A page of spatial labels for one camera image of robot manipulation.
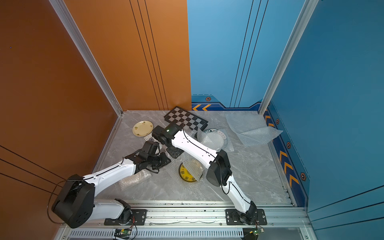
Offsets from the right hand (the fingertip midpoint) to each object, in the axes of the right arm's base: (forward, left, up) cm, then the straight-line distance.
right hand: (181, 151), depth 83 cm
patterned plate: (+16, -19, -10) cm, 26 cm away
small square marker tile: (+17, +25, -11) cm, 32 cm away
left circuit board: (-36, +27, -16) cm, 48 cm away
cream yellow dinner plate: (+26, +32, -11) cm, 43 cm away
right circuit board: (-35, -37, -14) cm, 53 cm away
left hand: (-1, +6, -6) cm, 9 cm away
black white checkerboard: (+30, -3, -9) cm, 32 cm away
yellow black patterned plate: (-8, -2, -13) cm, 15 cm away
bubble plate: (-13, +26, -8) cm, 30 cm away
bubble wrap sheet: (+27, -48, -13) cm, 57 cm away
